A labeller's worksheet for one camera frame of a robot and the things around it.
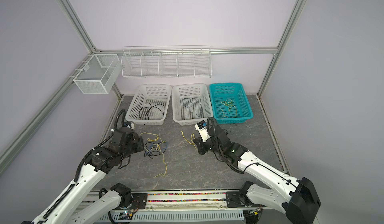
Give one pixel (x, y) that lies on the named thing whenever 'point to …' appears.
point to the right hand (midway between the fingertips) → (194, 141)
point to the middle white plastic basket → (191, 104)
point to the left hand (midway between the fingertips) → (142, 142)
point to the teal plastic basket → (230, 103)
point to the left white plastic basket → (149, 104)
